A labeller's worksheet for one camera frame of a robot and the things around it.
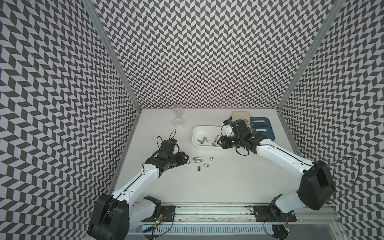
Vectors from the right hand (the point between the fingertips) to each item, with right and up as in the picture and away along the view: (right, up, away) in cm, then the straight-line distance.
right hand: (220, 144), depth 83 cm
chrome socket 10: (-4, -10, +8) cm, 14 cm away
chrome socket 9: (-12, -15, +4) cm, 20 cm away
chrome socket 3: (-10, -2, +16) cm, 19 cm away
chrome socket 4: (-6, -1, +16) cm, 17 cm away
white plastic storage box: (-7, +2, +19) cm, 21 cm away
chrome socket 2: (-7, +1, +19) cm, 20 cm away
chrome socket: (-12, 0, +16) cm, 20 cm away
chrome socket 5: (-18, -12, +6) cm, 22 cm away
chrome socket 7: (-13, -12, +6) cm, 18 cm away
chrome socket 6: (-14, -10, +8) cm, 19 cm away
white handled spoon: (+32, +6, +22) cm, 40 cm away
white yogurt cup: (-26, +11, +21) cm, 35 cm away
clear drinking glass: (-28, +21, +29) cm, 45 cm away
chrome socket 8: (-8, -14, +6) cm, 17 cm away
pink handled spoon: (+33, +13, +29) cm, 46 cm away
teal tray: (+35, +10, +25) cm, 44 cm away
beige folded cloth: (+22, +17, +28) cm, 40 cm away
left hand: (-19, -9, +1) cm, 21 cm away
